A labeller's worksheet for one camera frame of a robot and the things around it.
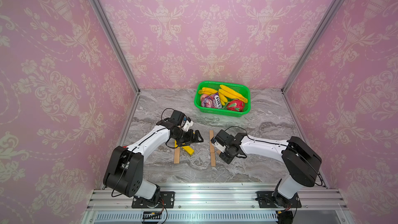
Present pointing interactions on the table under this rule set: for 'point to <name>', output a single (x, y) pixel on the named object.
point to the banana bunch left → (208, 90)
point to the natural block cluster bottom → (213, 157)
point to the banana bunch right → (225, 92)
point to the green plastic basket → (243, 89)
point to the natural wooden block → (176, 155)
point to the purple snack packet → (211, 101)
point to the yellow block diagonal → (175, 144)
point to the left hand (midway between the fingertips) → (197, 142)
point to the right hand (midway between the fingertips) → (224, 158)
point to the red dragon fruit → (236, 104)
